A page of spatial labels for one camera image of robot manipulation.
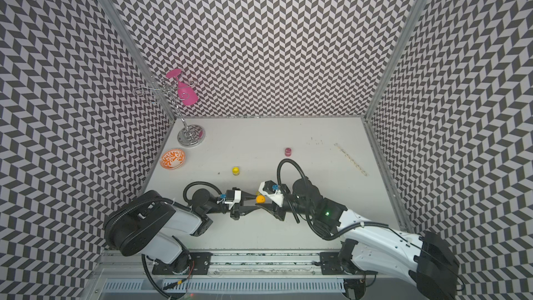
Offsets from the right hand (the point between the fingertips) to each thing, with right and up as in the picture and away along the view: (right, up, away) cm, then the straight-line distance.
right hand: (261, 200), depth 70 cm
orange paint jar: (0, +1, -2) cm, 2 cm away
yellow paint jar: (-14, +6, +26) cm, 30 cm away
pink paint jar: (+11, +14, +31) cm, 36 cm away
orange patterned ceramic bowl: (-45, +11, +29) cm, 55 cm away
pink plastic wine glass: (-40, +42, +33) cm, 66 cm away
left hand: (0, -1, +3) cm, 3 cm away
